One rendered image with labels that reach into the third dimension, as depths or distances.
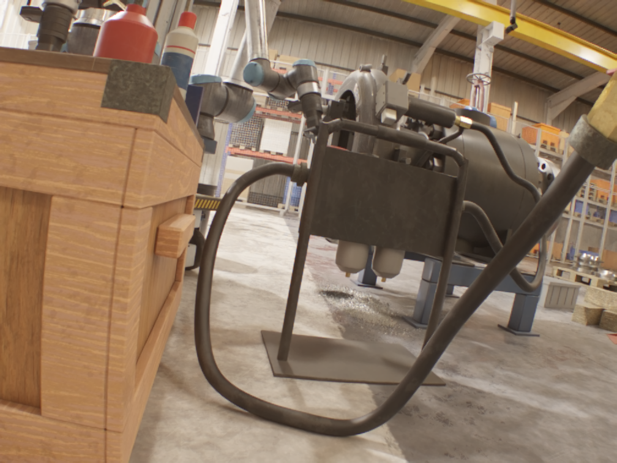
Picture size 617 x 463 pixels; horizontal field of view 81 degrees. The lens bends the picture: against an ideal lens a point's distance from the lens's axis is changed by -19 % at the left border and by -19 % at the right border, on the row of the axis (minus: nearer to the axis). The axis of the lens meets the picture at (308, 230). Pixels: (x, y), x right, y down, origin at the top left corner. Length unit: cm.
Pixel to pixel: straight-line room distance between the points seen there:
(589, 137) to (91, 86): 47
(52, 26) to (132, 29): 56
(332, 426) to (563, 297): 253
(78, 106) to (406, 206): 80
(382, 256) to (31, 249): 81
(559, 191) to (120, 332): 46
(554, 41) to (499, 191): 1004
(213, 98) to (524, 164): 136
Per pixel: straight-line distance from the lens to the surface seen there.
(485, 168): 183
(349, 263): 103
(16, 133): 44
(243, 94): 197
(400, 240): 105
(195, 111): 100
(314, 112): 163
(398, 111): 150
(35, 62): 44
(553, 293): 298
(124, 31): 56
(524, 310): 190
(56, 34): 110
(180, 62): 84
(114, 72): 41
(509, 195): 191
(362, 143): 153
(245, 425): 74
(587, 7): 1425
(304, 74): 170
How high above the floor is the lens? 37
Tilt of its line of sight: 4 degrees down
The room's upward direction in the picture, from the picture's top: 10 degrees clockwise
